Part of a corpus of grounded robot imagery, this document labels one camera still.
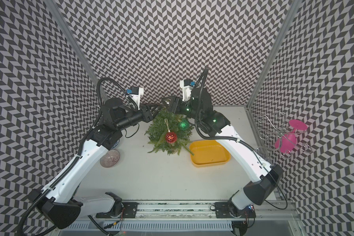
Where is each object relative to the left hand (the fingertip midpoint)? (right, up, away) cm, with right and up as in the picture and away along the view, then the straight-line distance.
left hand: (159, 107), depth 64 cm
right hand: (+3, +2, 0) cm, 4 cm away
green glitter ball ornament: (+11, -7, +3) cm, 13 cm away
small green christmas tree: (-3, -12, +5) cm, 14 cm away
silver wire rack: (+53, -13, +2) cm, 55 cm away
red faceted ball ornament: (+5, -13, 0) cm, 14 cm away
